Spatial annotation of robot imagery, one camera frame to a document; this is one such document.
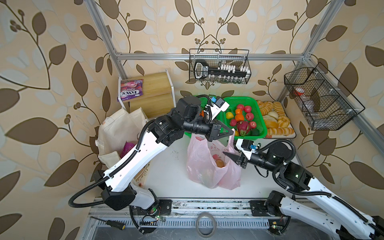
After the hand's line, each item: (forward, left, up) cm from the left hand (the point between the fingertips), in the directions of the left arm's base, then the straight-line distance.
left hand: (234, 133), depth 51 cm
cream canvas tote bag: (+15, +53, -21) cm, 59 cm away
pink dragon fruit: (+29, -16, -35) cm, 48 cm away
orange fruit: (+42, -16, -39) cm, 59 cm away
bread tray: (+37, -43, -40) cm, 69 cm away
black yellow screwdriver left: (-25, +51, -43) cm, 71 cm away
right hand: (+1, 0, -11) cm, 12 cm away
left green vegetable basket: (+34, -1, -34) cm, 48 cm away
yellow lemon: (+43, -10, -40) cm, 59 cm away
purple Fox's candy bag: (+34, +50, -9) cm, 61 cm away
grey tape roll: (-19, +6, -46) cm, 51 cm away
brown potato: (+4, 0, -36) cm, 36 cm away
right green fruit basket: (+54, -27, -36) cm, 71 cm away
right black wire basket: (+24, -50, -9) cm, 56 cm away
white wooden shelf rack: (+29, +35, -11) cm, 47 cm away
